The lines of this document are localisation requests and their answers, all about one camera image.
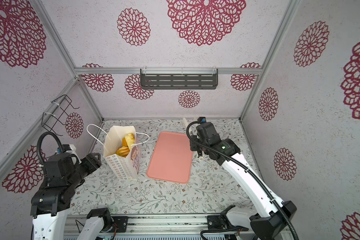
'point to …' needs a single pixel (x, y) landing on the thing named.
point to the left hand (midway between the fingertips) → (95, 160)
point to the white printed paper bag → (122, 158)
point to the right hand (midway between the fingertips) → (193, 137)
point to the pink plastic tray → (171, 158)
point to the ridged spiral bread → (130, 139)
